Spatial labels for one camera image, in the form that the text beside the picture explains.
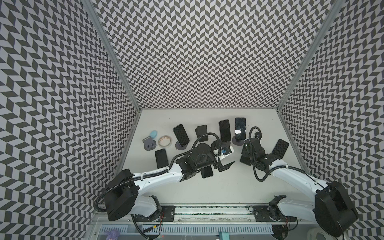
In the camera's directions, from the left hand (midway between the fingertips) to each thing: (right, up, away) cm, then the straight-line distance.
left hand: (229, 152), depth 73 cm
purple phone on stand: (+1, +10, +19) cm, 21 cm away
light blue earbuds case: (-46, +6, +29) cm, 55 cm away
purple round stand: (-47, +1, +21) cm, 51 cm away
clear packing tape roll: (-38, +2, +27) cm, 47 cm away
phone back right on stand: (+11, +13, +21) cm, 27 cm away
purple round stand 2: (-28, -1, +21) cm, 35 cm away
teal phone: (-26, +7, +19) cm, 33 cm away
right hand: (+15, -2, +14) cm, 21 cm away
